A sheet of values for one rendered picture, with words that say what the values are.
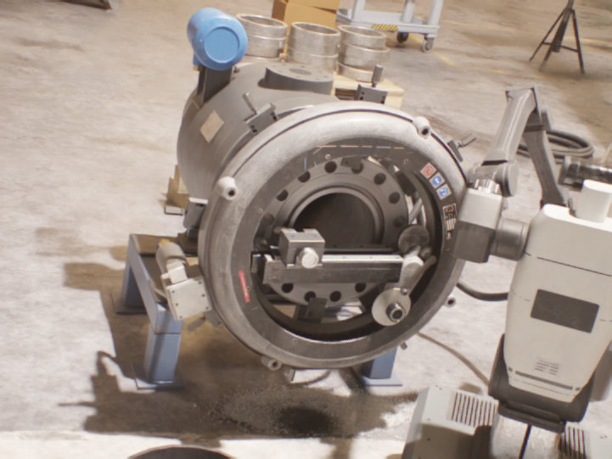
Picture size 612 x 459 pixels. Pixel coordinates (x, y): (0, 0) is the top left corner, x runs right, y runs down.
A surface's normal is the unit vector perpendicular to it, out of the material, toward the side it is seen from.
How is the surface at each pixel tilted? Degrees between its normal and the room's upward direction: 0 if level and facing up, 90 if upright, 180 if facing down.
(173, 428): 0
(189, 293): 90
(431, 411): 0
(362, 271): 90
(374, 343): 90
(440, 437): 0
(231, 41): 90
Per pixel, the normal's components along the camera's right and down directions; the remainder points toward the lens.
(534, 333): -0.23, 0.31
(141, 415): 0.18, -0.92
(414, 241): 0.31, 0.39
